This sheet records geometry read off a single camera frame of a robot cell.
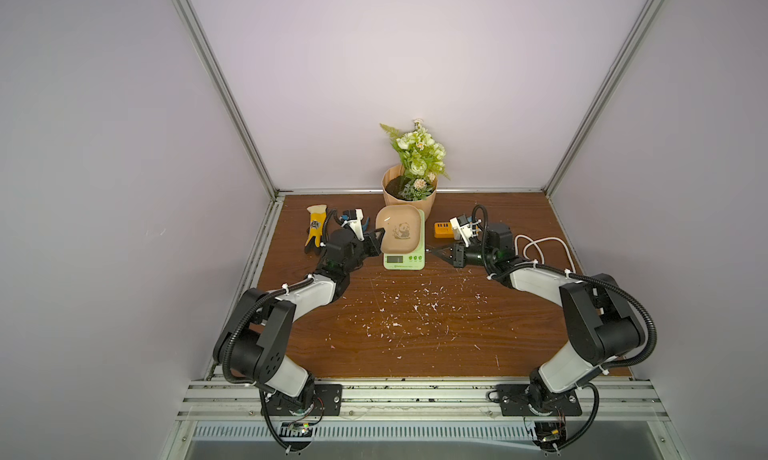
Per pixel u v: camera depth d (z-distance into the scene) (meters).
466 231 0.81
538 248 1.03
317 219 1.07
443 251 0.83
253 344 0.44
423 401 0.74
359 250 0.74
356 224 0.79
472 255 0.78
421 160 0.91
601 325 0.46
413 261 0.85
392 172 1.05
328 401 0.73
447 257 0.82
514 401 0.73
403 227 0.85
